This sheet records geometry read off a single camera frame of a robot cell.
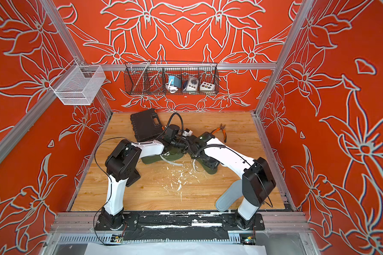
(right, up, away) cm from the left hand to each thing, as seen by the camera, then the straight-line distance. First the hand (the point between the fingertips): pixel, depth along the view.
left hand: (201, 147), depth 88 cm
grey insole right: (+18, -25, -2) cm, 31 cm away
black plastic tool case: (-36, +13, +20) cm, 44 cm away
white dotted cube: (+4, +36, +7) cm, 37 cm away
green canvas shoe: (-16, -3, -4) cm, 17 cm away
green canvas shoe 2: (+5, -13, 0) cm, 14 cm away
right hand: (+8, -6, -8) cm, 12 cm away
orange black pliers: (+16, +11, +22) cm, 30 cm away
